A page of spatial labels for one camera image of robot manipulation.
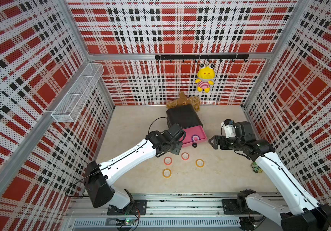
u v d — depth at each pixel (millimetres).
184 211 736
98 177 394
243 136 556
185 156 923
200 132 897
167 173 857
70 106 707
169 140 533
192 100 1124
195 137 863
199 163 884
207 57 887
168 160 906
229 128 686
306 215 367
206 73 923
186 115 932
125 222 694
